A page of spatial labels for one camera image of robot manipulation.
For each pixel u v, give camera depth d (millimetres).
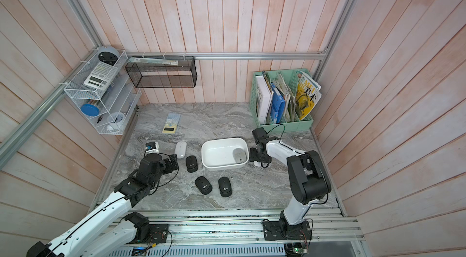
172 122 1105
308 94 1008
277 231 730
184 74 1073
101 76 775
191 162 936
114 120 828
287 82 1071
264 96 903
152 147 701
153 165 598
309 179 470
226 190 822
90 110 760
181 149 972
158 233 729
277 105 957
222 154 988
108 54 803
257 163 909
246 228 757
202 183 858
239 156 928
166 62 908
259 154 729
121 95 868
